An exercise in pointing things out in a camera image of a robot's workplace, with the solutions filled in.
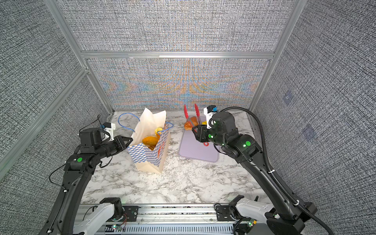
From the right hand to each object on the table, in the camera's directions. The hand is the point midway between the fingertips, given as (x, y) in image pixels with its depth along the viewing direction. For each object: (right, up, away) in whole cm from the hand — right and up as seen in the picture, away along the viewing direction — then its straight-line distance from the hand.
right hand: (197, 125), depth 64 cm
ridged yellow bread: (-23, -3, +28) cm, 36 cm away
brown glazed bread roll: (-4, 0, +42) cm, 42 cm away
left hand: (-30, -6, +7) cm, 31 cm away
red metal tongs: (+3, -8, -4) cm, 9 cm away
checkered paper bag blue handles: (-27, -18, +14) cm, 36 cm away
